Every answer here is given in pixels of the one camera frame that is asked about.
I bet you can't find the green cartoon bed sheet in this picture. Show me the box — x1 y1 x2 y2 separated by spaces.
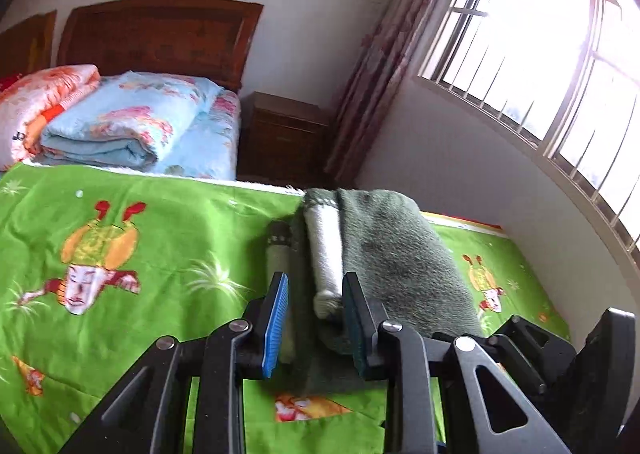
1 164 570 453

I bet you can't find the barred window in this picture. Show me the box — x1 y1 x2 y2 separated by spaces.
420 0 639 257

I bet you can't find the pink orange floral quilt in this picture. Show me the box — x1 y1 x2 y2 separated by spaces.
1 64 101 173

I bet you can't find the red floral curtain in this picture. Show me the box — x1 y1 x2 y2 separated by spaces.
323 0 436 187

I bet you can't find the red floral bed sheet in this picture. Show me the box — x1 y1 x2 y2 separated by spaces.
0 73 23 92

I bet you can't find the wooden headboard near window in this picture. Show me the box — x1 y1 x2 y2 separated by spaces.
55 0 264 92

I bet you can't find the green white knit sweater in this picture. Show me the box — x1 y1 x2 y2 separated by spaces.
266 188 480 396

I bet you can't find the light blue floral quilt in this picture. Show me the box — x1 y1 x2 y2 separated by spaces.
35 71 241 180

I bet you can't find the dark wooden nightstand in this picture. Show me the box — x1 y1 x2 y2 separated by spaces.
236 92 330 188

